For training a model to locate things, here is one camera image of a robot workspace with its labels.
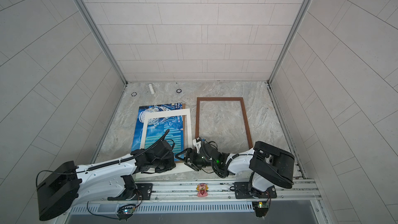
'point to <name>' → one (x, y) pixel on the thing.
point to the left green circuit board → (125, 212)
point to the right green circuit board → (261, 208)
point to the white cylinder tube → (151, 88)
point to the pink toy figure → (202, 189)
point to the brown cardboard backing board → (183, 107)
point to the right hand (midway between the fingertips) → (180, 165)
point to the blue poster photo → (157, 125)
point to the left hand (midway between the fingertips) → (181, 167)
